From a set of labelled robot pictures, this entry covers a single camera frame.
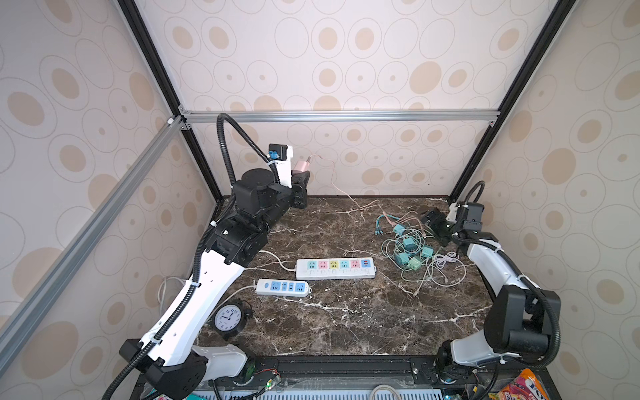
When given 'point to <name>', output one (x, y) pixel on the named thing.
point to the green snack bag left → (197, 395)
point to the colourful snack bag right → (527, 386)
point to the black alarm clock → (230, 319)
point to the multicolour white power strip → (335, 268)
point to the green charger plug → (414, 263)
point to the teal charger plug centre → (410, 245)
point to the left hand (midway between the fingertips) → (312, 170)
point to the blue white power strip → (282, 287)
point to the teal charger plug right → (427, 252)
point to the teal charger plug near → (402, 258)
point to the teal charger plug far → (399, 228)
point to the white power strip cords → (229, 296)
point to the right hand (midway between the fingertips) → (435, 221)
